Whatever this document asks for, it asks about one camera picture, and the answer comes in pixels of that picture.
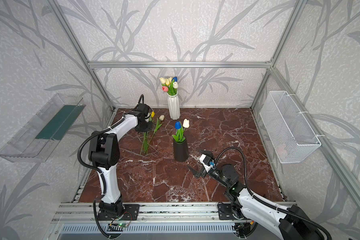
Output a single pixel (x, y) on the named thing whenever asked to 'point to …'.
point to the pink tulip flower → (164, 88)
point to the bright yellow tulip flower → (145, 144)
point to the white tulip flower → (175, 86)
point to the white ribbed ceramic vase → (174, 106)
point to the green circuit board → (120, 225)
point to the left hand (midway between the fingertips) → (149, 123)
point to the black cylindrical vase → (181, 150)
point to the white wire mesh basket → (291, 137)
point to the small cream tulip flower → (158, 124)
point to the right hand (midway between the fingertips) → (195, 152)
